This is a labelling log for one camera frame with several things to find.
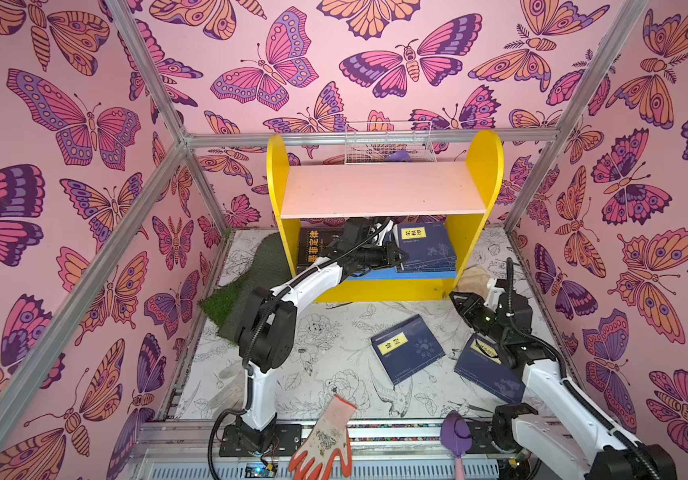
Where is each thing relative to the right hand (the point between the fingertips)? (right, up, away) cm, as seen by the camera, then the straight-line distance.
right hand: (453, 292), depth 81 cm
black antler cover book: (-40, +14, +10) cm, 43 cm away
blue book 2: (-12, -17, +6) cm, 22 cm away
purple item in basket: (-13, +42, +14) cm, 46 cm away
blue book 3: (-5, +13, +6) cm, 15 cm away
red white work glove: (-34, -35, -8) cm, 49 cm away
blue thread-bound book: (-6, +6, +7) cm, 11 cm away
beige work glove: (+15, +2, +24) cm, 28 cm away
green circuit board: (-50, -42, -9) cm, 66 cm away
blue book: (-5, +8, +4) cm, 11 cm away
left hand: (-11, +10, +1) cm, 15 cm away
